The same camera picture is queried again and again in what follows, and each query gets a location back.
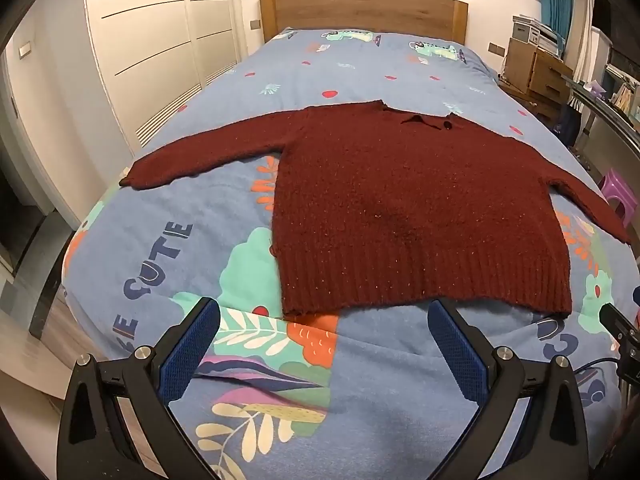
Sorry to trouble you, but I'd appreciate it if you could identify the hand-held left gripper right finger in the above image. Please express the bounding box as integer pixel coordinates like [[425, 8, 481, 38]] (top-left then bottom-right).
[[426, 299, 591, 480]]

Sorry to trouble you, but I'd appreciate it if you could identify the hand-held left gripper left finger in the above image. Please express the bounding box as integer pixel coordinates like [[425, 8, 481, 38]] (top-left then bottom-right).
[[56, 296, 222, 480]]

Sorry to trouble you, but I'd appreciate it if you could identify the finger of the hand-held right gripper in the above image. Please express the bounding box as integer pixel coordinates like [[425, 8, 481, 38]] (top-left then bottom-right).
[[599, 302, 640, 348]]

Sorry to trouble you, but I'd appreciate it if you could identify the dark red knit sweater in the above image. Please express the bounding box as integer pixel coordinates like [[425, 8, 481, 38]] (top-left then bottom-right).
[[119, 100, 632, 320]]

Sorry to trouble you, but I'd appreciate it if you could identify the purple plastic stool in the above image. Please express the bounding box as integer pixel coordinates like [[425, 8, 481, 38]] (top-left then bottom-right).
[[598, 170, 640, 228]]

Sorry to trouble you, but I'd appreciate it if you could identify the bed with blue patterned cover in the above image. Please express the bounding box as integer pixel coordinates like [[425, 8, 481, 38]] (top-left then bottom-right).
[[60, 27, 640, 480]]

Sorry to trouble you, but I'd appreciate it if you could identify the dark hanging bag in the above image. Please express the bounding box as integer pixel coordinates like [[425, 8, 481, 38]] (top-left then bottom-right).
[[557, 102, 583, 148]]

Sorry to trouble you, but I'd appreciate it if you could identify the glass desk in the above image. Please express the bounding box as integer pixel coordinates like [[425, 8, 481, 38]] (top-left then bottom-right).
[[562, 72, 640, 146]]

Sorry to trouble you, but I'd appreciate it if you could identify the wooden nightstand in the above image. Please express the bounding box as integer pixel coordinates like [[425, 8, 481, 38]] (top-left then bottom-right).
[[527, 47, 576, 106]]

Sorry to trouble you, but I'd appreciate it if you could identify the white printer box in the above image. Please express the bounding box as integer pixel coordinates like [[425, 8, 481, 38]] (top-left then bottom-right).
[[512, 15, 563, 53]]

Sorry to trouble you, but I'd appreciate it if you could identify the white wardrobe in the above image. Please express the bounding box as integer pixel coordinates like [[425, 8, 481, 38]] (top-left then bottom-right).
[[82, 0, 251, 148]]

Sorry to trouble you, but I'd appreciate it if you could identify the long teal curtain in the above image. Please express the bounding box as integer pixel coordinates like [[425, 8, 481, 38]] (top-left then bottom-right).
[[537, 0, 576, 58]]

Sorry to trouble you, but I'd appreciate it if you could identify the wooden headboard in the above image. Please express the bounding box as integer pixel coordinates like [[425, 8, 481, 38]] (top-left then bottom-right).
[[259, 0, 469, 53]]

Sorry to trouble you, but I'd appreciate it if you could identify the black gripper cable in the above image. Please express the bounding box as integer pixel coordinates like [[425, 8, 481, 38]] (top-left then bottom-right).
[[572, 357, 626, 376]]

